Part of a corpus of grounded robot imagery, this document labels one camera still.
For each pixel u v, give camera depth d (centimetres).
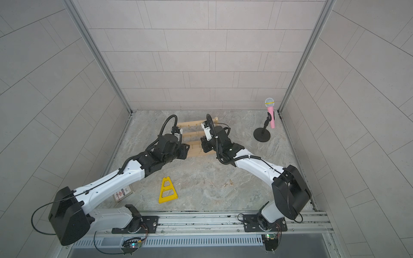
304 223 73
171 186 81
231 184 83
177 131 68
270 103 85
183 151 68
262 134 103
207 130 72
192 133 78
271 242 68
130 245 65
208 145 71
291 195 42
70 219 37
